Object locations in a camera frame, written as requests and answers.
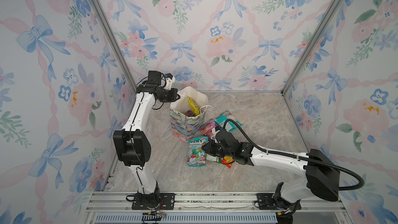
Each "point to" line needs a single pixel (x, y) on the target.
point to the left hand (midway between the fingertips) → (180, 94)
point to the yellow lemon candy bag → (194, 107)
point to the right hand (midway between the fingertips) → (199, 147)
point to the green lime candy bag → (210, 157)
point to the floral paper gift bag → (183, 126)
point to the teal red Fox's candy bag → (196, 153)
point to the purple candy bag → (189, 113)
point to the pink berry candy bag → (207, 129)
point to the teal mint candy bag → (221, 120)
